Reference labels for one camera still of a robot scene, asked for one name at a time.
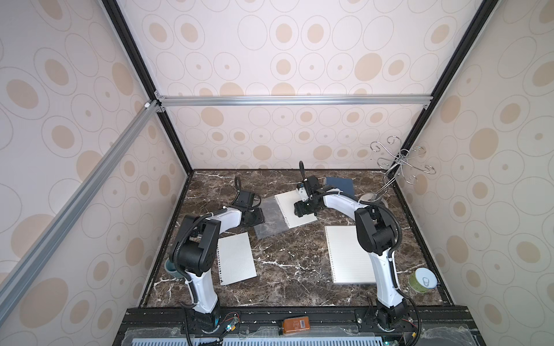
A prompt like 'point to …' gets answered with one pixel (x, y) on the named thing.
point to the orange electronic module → (296, 324)
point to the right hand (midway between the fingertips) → (309, 209)
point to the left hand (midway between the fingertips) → (267, 216)
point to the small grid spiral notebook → (279, 215)
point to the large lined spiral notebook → (350, 262)
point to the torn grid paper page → (235, 259)
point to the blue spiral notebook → (345, 184)
